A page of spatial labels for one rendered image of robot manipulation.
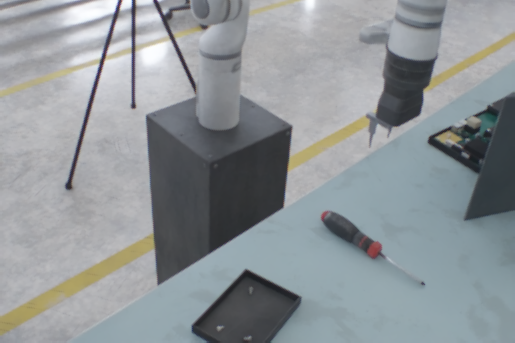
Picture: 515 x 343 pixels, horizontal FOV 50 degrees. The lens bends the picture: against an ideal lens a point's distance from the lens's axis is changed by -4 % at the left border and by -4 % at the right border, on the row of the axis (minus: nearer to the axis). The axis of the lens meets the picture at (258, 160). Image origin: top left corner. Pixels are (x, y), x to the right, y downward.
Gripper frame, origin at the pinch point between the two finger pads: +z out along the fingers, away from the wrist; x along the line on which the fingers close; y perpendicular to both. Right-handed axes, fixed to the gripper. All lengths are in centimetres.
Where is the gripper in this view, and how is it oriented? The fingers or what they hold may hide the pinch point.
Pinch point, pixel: (378, 142)
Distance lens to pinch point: 97.8
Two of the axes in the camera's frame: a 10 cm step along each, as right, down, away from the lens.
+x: 7.4, -3.5, 5.7
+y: 6.7, 4.6, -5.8
